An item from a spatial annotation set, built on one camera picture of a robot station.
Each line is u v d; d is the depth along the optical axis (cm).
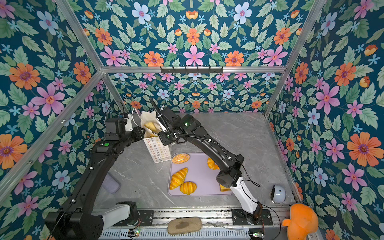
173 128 51
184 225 69
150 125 81
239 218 73
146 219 73
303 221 66
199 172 91
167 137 61
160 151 85
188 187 79
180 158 90
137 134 68
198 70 91
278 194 73
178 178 82
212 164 90
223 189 80
